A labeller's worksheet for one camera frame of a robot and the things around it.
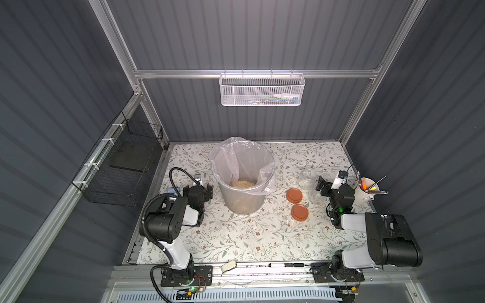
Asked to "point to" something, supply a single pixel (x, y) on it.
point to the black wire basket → (118, 172)
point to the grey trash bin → (240, 202)
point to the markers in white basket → (280, 98)
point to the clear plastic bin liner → (241, 165)
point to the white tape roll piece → (228, 266)
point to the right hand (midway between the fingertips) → (333, 179)
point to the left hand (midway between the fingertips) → (199, 185)
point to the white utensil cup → (365, 191)
